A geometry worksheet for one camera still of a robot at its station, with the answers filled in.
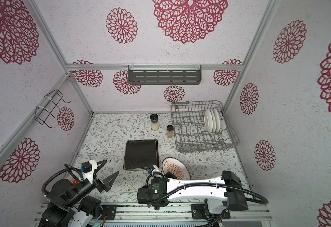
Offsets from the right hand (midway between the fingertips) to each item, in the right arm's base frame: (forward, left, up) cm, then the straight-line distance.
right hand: (168, 178), depth 70 cm
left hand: (0, +26, +8) cm, 27 cm away
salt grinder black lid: (+44, +12, -5) cm, 46 cm away
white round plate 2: (+42, -27, -4) cm, 50 cm away
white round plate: (+7, -5, -4) cm, 9 cm away
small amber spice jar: (+36, 0, -9) cm, 37 cm away
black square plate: (+21, +21, -15) cm, 33 cm away
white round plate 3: (+42, -32, -2) cm, 53 cm away
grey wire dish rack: (+46, -24, -15) cm, 54 cm away
